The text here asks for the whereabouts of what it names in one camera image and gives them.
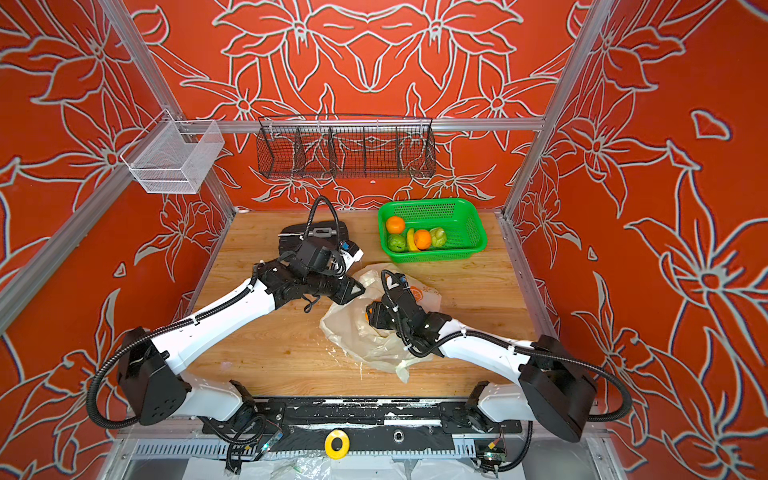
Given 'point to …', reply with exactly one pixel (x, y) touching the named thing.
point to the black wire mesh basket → (346, 146)
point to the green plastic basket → (458, 217)
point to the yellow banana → (411, 240)
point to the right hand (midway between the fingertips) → (368, 309)
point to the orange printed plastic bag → (346, 326)
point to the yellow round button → (337, 454)
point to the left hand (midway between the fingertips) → (362, 285)
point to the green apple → (438, 236)
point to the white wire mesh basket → (173, 156)
